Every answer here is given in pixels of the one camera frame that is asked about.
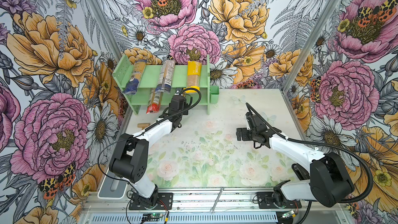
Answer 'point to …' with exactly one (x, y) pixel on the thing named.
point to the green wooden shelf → (122, 72)
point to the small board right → (290, 213)
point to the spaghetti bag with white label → (165, 75)
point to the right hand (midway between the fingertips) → (245, 137)
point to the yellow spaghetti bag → (194, 72)
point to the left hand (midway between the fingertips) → (180, 106)
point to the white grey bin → (112, 188)
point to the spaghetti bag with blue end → (132, 84)
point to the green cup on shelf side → (214, 94)
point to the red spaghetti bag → (154, 101)
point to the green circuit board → (152, 215)
